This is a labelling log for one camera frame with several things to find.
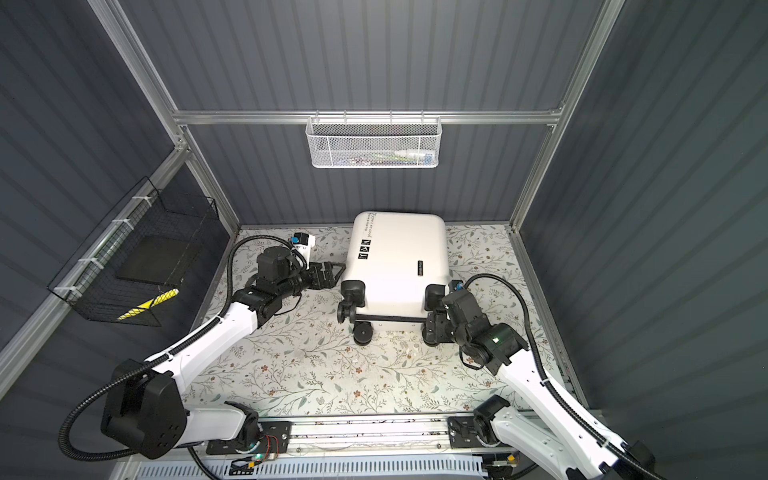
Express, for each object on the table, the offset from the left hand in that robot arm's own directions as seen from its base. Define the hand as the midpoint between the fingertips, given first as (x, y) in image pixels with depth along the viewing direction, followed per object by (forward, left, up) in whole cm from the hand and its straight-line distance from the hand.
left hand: (334, 265), depth 82 cm
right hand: (-16, -29, -6) cm, 33 cm away
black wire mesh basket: (-12, +49, +13) cm, 52 cm away
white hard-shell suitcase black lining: (-2, -17, -1) cm, 17 cm away
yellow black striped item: (-12, +41, +4) cm, 43 cm away
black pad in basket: (+1, +45, +5) cm, 46 cm away
